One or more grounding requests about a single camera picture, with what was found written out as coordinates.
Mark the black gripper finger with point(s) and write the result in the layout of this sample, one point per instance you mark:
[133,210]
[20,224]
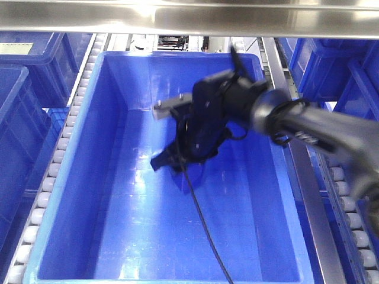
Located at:
[210,155]
[163,158]

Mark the row of blue bins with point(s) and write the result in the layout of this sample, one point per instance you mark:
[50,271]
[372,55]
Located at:
[325,74]

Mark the steel roller rack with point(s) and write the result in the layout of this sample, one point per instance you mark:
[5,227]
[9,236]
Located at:
[177,17]

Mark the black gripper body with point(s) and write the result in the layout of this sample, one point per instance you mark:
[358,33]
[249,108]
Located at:
[207,112]

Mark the large blue plastic bin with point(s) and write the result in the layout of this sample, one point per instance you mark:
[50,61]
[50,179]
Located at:
[118,207]

